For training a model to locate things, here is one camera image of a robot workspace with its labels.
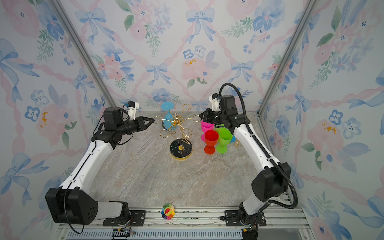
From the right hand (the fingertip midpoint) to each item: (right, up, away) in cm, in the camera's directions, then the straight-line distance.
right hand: (200, 114), depth 78 cm
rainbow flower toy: (-16, -49, -3) cm, 52 cm away
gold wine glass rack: (-12, -21, +19) cm, 31 cm away
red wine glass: (+7, -13, +9) cm, 17 cm away
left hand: (-23, -3, -3) cm, 24 cm away
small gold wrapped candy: (+26, -18, +23) cm, 39 cm away
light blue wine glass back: (-16, -4, -2) cm, 17 cm away
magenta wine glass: (+4, -7, +16) cm, 17 cm away
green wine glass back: (+15, -13, +8) cm, 21 cm away
